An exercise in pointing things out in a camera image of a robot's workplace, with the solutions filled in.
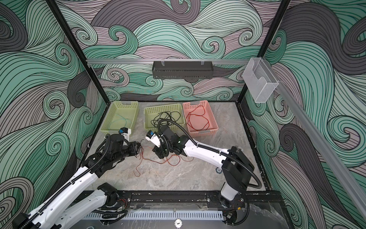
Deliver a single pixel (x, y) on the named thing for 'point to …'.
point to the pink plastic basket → (199, 119)
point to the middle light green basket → (153, 114)
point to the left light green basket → (119, 114)
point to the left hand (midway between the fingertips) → (140, 143)
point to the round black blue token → (218, 170)
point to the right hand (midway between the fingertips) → (152, 151)
